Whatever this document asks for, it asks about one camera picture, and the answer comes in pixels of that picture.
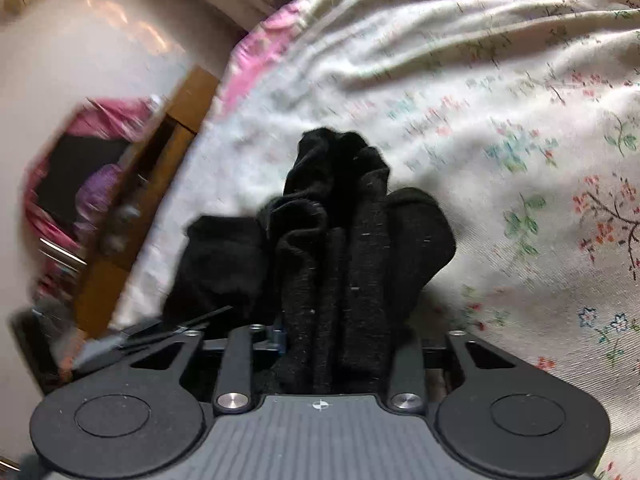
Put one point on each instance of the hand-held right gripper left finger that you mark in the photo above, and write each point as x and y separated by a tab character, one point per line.
277	344

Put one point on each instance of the black pants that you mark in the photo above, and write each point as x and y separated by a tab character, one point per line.
340	260

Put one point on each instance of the purple cloth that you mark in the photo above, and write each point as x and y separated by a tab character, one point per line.
107	185

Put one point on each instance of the white floral bedsheet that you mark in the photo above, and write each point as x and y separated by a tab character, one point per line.
500	85

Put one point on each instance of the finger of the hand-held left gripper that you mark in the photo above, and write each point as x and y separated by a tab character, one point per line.
140	334

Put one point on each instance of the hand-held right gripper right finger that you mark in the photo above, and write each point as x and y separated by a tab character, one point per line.
410	370

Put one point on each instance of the black television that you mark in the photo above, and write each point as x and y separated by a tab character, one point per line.
70	175

